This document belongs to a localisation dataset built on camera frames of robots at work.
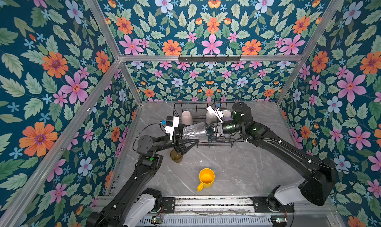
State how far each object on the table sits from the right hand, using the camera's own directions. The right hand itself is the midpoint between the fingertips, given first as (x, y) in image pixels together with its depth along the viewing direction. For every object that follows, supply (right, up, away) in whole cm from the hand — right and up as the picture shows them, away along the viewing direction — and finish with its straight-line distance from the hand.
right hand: (204, 128), depth 63 cm
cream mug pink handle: (-11, +4, +34) cm, 36 cm away
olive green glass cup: (-16, -20, +26) cm, 37 cm away
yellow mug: (+2, -30, +20) cm, 36 cm away
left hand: (-3, -3, -4) cm, 6 cm away
